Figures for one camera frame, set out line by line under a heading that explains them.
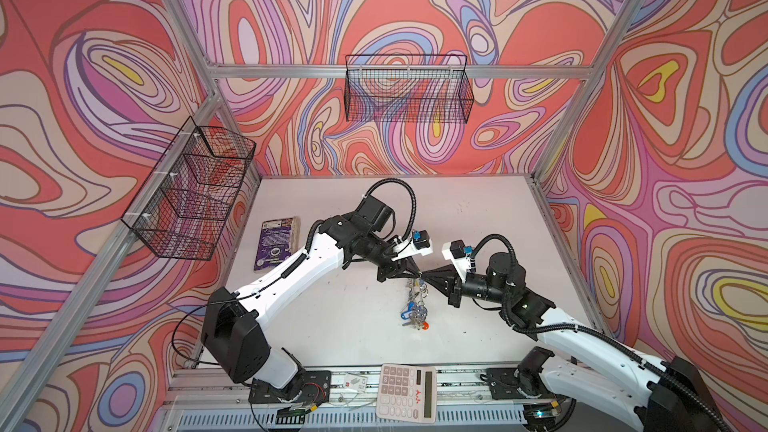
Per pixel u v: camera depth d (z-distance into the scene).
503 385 0.73
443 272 0.68
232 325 0.40
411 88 0.96
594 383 0.54
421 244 0.61
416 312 0.85
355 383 0.73
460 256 0.63
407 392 0.71
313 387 0.72
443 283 0.67
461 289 0.63
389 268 0.63
